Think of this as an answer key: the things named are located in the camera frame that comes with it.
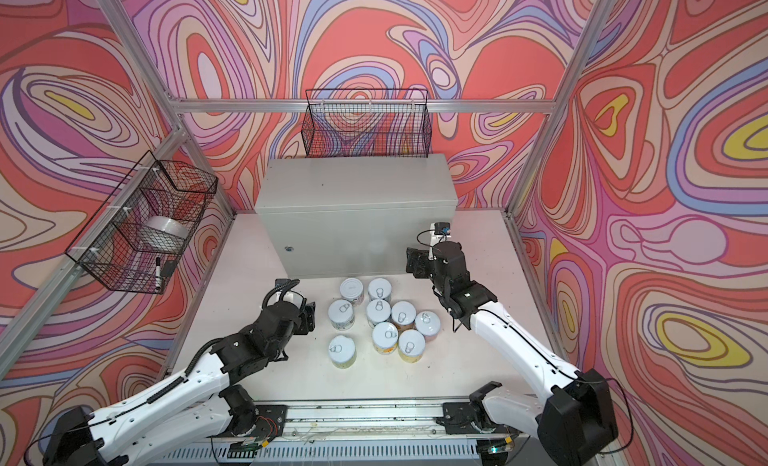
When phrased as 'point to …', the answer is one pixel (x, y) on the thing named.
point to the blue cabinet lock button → (288, 249)
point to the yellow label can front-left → (385, 337)
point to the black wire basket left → (144, 234)
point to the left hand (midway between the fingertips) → (308, 303)
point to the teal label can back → (379, 288)
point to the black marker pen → (158, 280)
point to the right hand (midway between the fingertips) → (422, 256)
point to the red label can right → (428, 324)
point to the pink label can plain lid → (351, 289)
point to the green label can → (342, 351)
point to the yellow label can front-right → (411, 345)
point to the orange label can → (403, 314)
